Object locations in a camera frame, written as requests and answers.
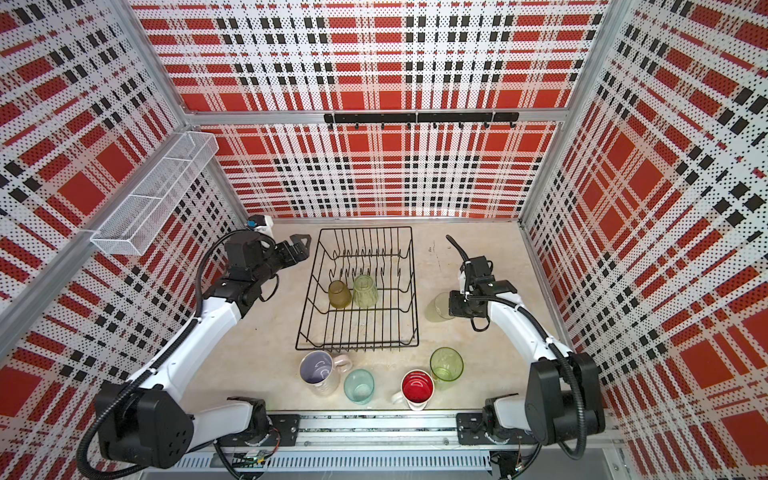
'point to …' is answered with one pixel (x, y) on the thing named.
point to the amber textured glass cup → (339, 295)
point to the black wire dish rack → (386, 254)
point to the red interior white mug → (417, 388)
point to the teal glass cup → (359, 385)
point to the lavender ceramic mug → (320, 372)
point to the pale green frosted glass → (438, 310)
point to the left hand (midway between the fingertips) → (299, 245)
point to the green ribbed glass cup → (365, 293)
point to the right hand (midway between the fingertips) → (456, 309)
